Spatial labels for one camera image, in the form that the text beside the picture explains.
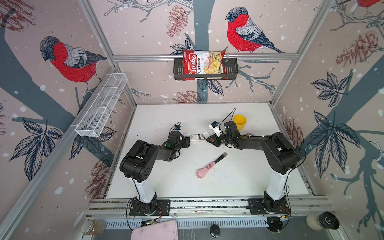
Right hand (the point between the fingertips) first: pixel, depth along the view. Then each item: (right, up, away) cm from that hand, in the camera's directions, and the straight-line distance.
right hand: (206, 141), depth 95 cm
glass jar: (-50, -30, -33) cm, 67 cm away
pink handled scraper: (-4, -15, -11) cm, 19 cm away
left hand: (-13, +2, +2) cm, 13 cm away
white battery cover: (0, +3, +8) cm, 9 cm away
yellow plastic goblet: (+21, +13, -4) cm, 25 cm away
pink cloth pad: (-21, -36, -28) cm, 50 cm away
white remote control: (-9, +2, +4) cm, 10 cm away
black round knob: (+1, -31, -35) cm, 46 cm away
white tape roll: (+46, -27, -34) cm, 63 cm away
